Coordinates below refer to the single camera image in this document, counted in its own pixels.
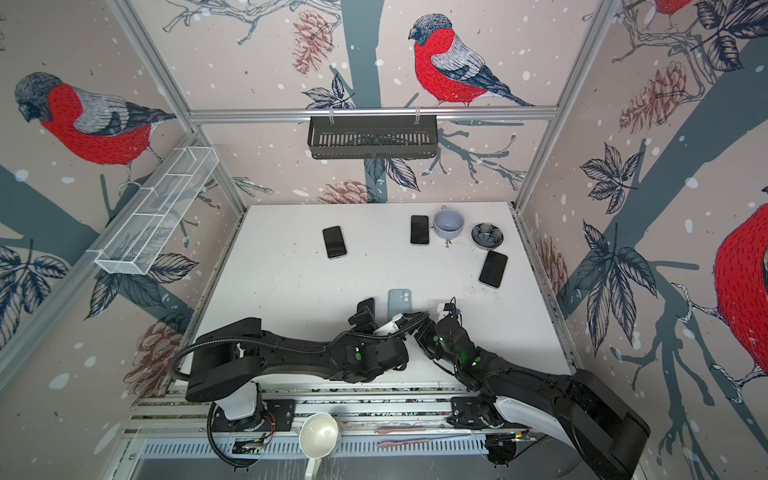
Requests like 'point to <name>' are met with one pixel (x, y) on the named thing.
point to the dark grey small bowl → (487, 236)
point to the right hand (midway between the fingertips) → (403, 328)
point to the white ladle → (318, 437)
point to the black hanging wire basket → (347, 137)
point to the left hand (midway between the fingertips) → (373, 324)
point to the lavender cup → (448, 223)
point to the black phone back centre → (419, 229)
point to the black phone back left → (334, 242)
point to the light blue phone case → (399, 301)
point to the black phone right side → (494, 269)
